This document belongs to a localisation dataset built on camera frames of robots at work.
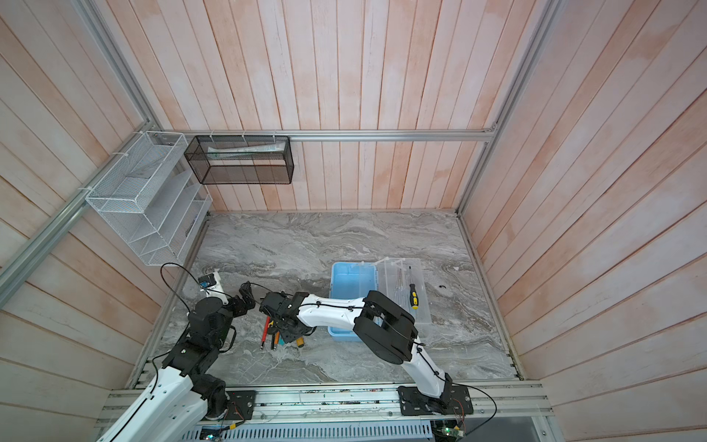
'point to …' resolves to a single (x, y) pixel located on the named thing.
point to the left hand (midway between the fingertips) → (237, 291)
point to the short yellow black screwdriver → (413, 297)
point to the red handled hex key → (265, 331)
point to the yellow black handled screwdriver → (276, 339)
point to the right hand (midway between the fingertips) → (293, 332)
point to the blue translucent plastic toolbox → (400, 281)
